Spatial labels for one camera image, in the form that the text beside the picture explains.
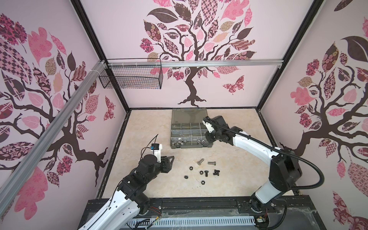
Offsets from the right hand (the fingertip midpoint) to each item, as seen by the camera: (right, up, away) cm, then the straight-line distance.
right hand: (207, 132), depth 88 cm
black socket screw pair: (+5, -24, -3) cm, 25 cm away
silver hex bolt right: (+4, -20, +2) cm, 20 cm away
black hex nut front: (-3, -29, -7) cm, 29 cm away
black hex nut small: (-4, -24, -3) cm, 25 cm away
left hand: (-21, -14, -13) cm, 28 cm away
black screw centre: (-1, -25, -3) cm, 25 cm away
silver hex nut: (-14, -7, +10) cm, 19 cm away
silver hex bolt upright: (-5, -19, +1) cm, 20 cm away
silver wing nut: (-22, -7, +10) cm, 25 cm away
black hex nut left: (-13, -26, -5) cm, 30 cm away
